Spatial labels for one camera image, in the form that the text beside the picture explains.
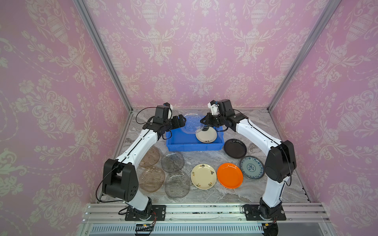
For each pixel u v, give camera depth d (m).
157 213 0.74
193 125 0.87
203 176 0.86
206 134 1.03
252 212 0.73
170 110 0.69
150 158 0.95
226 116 0.68
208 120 0.76
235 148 0.95
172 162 0.92
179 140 1.02
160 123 0.65
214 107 0.80
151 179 0.85
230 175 0.87
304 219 0.75
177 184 0.84
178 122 0.76
